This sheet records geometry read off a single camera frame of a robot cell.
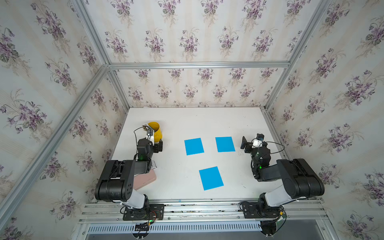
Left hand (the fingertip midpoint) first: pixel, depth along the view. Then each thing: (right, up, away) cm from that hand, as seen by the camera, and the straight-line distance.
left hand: (154, 139), depth 93 cm
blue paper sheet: (+25, -6, +5) cm, 26 cm away
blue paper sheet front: (+35, -22, -8) cm, 42 cm away
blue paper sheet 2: (+46, -4, +5) cm, 47 cm away
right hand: (+62, +1, -3) cm, 62 cm away
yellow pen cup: (+2, +2, +1) cm, 3 cm away
